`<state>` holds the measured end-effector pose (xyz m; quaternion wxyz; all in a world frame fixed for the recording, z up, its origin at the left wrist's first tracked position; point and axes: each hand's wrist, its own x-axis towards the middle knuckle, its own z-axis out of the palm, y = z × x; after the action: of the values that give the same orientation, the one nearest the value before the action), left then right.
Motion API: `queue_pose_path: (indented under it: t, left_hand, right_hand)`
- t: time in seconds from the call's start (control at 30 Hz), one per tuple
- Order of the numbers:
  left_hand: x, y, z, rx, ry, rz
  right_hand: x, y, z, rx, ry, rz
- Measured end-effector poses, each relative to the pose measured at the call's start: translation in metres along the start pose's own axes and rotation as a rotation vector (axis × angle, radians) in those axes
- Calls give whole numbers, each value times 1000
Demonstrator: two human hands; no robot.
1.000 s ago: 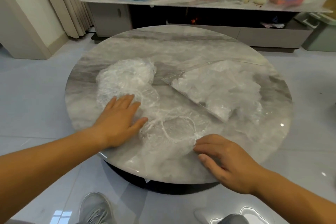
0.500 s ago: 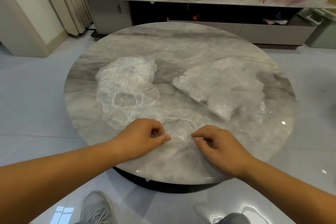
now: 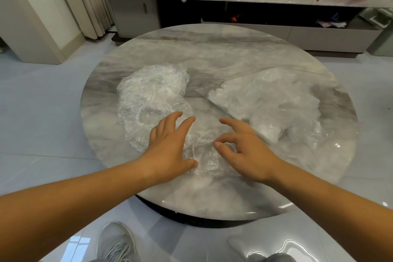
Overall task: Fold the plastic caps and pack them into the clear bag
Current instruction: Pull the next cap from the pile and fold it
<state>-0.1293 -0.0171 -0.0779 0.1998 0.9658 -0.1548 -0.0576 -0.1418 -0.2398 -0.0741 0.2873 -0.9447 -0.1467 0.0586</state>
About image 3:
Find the person's left hand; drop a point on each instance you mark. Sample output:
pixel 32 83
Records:
pixel 166 151

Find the person's right hand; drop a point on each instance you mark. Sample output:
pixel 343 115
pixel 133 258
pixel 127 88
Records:
pixel 252 154

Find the clear plastic cap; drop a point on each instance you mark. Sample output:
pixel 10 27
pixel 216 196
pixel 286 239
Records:
pixel 206 151

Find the pile of clear plastic caps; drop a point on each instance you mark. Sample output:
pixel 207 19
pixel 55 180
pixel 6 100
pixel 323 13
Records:
pixel 150 102

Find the clear bag of caps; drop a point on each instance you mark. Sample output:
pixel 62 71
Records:
pixel 270 102

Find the person's right forearm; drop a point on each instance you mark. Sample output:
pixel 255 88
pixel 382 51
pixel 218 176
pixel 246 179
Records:
pixel 341 216

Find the person's left forearm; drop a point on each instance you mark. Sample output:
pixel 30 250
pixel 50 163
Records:
pixel 61 212

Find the black table base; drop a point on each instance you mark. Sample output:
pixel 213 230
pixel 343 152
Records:
pixel 196 217

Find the grey sneaker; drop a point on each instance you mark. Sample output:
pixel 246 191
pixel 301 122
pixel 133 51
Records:
pixel 279 257
pixel 116 241

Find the long grey low cabinet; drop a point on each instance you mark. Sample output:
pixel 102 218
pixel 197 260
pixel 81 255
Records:
pixel 132 16

